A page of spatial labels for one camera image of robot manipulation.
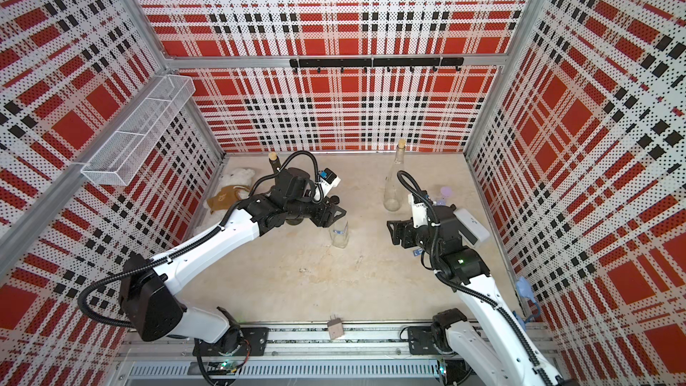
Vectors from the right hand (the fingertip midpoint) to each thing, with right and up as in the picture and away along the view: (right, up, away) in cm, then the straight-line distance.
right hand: (403, 222), depth 76 cm
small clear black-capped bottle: (-20, -7, +17) cm, 27 cm away
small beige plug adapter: (-20, -30, -1) cm, 36 cm away
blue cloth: (+27, -14, -13) cm, 33 cm away
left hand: (-19, +4, +1) cm, 19 cm away
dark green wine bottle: (-38, +17, 0) cm, 41 cm away
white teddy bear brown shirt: (-60, +9, +23) cm, 65 cm away
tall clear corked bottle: (0, +6, +25) cm, 25 cm away
